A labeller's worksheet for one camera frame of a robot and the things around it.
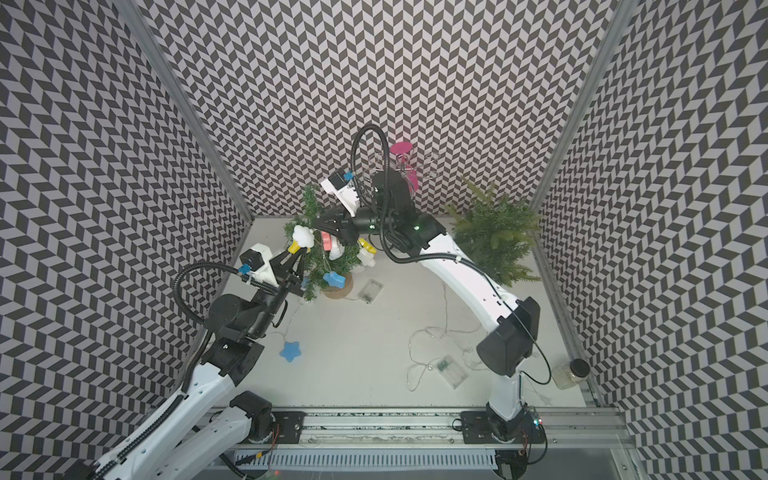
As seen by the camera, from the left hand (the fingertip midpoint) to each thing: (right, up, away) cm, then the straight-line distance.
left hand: (300, 247), depth 66 cm
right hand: (+5, +5, -2) cm, 7 cm away
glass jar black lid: (+65, -32, +8) cm, 73 cm away
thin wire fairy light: (+31, -30, +22) cm, 49 cm away
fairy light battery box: (+37, -35, +17) cm, 53 cm away
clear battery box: (+13, -15, +31) cm, 37 cm away
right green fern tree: (+47, +4, +9) cm, 48 cm away
